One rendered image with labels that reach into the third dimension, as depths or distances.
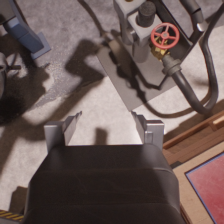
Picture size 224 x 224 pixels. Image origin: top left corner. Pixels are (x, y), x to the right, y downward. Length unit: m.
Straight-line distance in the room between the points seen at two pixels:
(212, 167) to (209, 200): 0.08
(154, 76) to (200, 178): 0.63
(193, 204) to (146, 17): 0.49
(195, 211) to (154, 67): 0.72
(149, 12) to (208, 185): 0.46
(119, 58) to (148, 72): 0.19
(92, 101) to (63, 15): 0.59
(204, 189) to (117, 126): 0.56
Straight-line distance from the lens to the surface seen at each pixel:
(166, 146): 0.81
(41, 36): 1.20
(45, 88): 1.07
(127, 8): 0.58
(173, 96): 0.96
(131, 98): 0.92
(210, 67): 1.04
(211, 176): 0.49
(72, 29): 1.16
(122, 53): 1.01
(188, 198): 0.49
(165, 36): 0.48
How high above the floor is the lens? 0.91
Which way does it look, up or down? 81 degrees down
